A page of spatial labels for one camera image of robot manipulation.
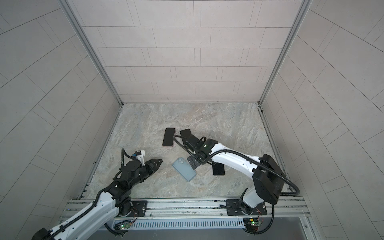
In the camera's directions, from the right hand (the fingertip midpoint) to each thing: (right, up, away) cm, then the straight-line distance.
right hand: (198, 160), depth 82 cm
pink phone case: (-20, +9, +15) cm, 27 cm away
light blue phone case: (-8, -7, +4) cm, 11 cm away
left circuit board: (-32, -24, -17) cm, 43 cm away
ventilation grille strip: (-8, -25, -14) cm, 30 cm away
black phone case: (-3, +14, -18) cm, 23 cm away
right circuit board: (+25, -25, -14) cm, 38 cm away
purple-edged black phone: (-20, +9, +15) cm, 27 cm away
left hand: (-18, 0, -1) cm, 18 cm away
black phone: (+11, -5, 0) cm, 12 cm away
